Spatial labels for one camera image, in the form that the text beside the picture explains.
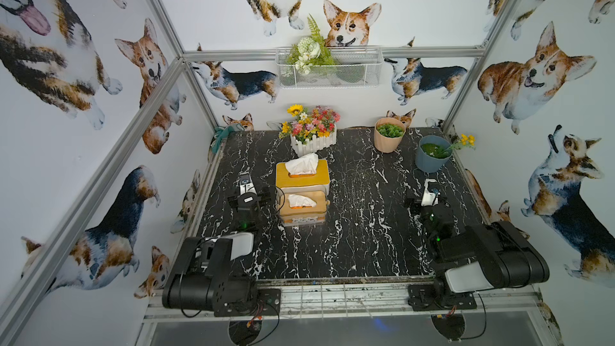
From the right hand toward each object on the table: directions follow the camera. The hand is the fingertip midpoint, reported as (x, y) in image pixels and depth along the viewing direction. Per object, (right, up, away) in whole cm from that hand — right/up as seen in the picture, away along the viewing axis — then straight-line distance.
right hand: (428, 183), depth 88 cm
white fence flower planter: (-44, +20, +14) cm, 51 cm away
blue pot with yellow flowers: (+9, +12, +16) cm, 21 cm away
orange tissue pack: (-47, -6, -1) cm, 47 cm away
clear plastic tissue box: (-46, -13, -3) cm, 48 cm away
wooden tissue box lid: (-40, -5, +4) cm, 41 cm away
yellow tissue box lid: (-39, +2, +5) cm, 40 cm away
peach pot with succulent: (-10, +20, +15) cm, 27 cm away
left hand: (-67, +1, +1) cm, 67 cm away
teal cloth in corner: (-91, +20, +33) cm, 99 cm away
